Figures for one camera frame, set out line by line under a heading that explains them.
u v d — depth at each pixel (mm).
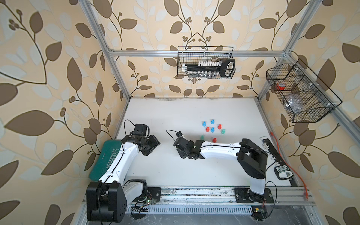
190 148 663
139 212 721
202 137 951
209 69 844
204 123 1019
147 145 698
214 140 941
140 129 664
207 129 992
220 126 997
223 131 987
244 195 740
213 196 753
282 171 808
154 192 758
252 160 473
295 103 700
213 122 1042
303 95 737
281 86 806
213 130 990
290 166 883
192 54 912
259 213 719
